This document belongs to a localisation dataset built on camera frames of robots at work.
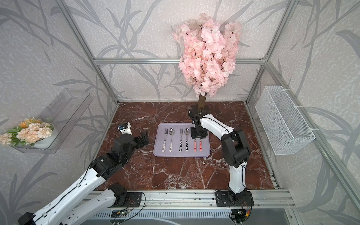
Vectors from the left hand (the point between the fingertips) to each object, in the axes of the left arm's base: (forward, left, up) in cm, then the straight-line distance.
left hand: (142, 133), depth 75 cm
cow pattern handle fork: (+14, -20, -22) cm, 33 cm away
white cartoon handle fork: (+14, -9, -23) cm, 28 cm away
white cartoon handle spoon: (+14, -13, -20) cm, 27 cm away
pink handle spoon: (+4, -34, -21) cm, 40 cm away
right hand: (+8, -30, -16) cm, 35 cm away
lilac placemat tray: (+8, -16, -22) cm, 28 cm away
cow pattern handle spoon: (+13, -24, -20) cm, 34 cm away
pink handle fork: (+3, -30, -21) cm, 37 cm away
